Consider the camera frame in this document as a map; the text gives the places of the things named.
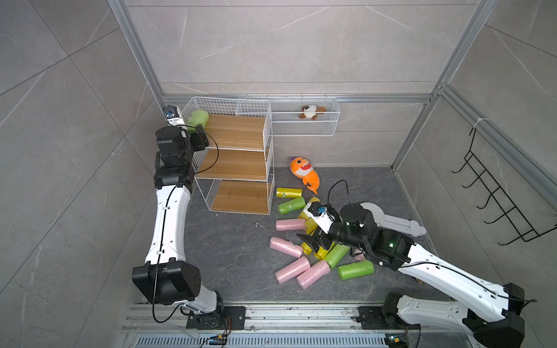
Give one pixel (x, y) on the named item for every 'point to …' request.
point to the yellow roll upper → (315, 199)
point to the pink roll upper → (287, 225)
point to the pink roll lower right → (308, 277)
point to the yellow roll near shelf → (289, 193)
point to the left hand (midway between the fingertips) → (188, 123)
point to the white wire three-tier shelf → (235, 173)
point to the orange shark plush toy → (302, 168)
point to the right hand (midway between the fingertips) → (308, 221)
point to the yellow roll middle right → (321, 253)
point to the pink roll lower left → (292, 270)
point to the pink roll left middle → (285, 246)
